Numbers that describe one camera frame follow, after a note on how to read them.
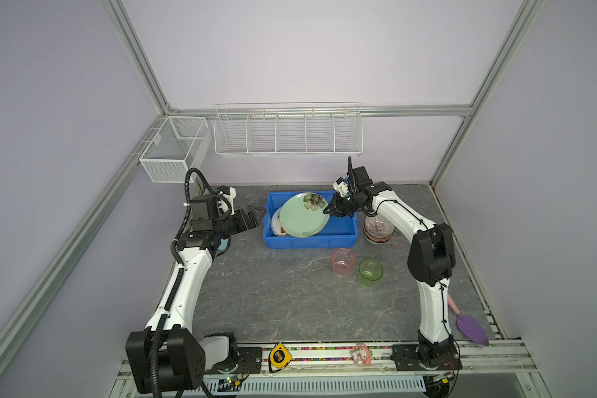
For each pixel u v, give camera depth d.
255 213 0.71
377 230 0.96
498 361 0.75
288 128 1.01
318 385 0.71
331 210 0.84
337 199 0.84
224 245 0.98
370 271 0.90
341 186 0.89
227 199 0.68
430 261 0.55
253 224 0.69
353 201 0.80
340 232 0.95
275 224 1.02
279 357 0.73
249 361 0.74
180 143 1.02
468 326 0.81
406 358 0.74
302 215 0.96
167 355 0.39
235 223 0.69
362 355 0.72
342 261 0.94
